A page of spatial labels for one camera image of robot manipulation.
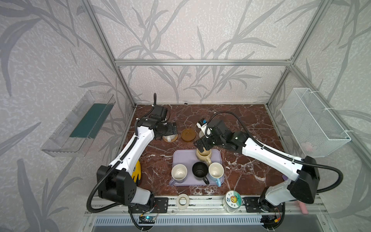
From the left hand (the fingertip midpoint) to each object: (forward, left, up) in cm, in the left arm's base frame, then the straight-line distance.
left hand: (169, 130), depth 82 cm
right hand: (-7, -17, +2) cm, 18 cm away
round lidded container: (-34, -32, -9) cm, 48 cm away
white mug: (+1, +1, -9) cm, 9 cm away
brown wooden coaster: (+8, -10, -18) cm, 22 cm away
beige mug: (-12, -20, -9) cm, 25 cm away
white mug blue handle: (-18, -28, -16) cm, 37 cm away
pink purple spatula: (-36, -69, -15) cm, 80 cm away
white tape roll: (-35, -8, -18) cm, 40 cm away
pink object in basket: (-12, -72, +4) cm, 73 cm away
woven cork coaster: (0, +4, -12) cm, 12 cm away
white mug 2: (-19, -6, -15) cm, 25 cm away
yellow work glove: (-18, +19, -16) cm, 31 cm away
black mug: (-17, -18, -16) cm, 30 cm away
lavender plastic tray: (-9, -11, -18) cm, 22 cm away
